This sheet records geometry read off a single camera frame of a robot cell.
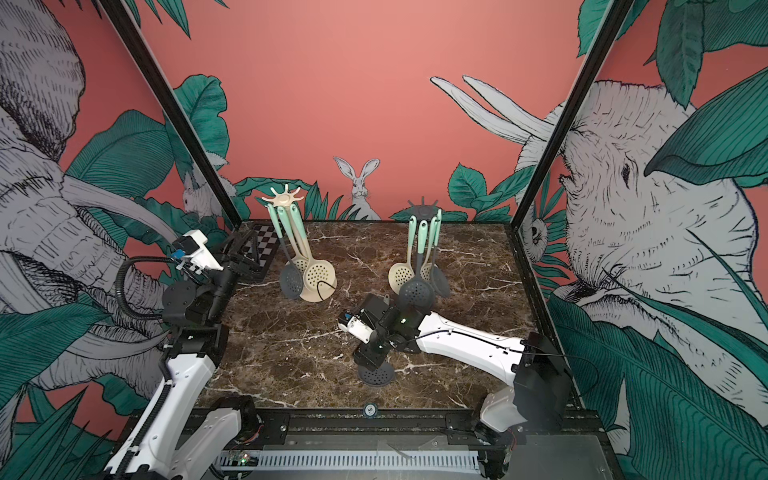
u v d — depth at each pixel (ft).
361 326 2.25
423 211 2.25
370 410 2.55
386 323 1.92
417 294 2.76
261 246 3.61
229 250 1.95
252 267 2.03
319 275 2.89
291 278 2.90
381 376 2.66
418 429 2.47
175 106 2.86
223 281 1.99
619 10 2.25
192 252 1.82
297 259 2.86
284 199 2.33
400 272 2.92
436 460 2.31
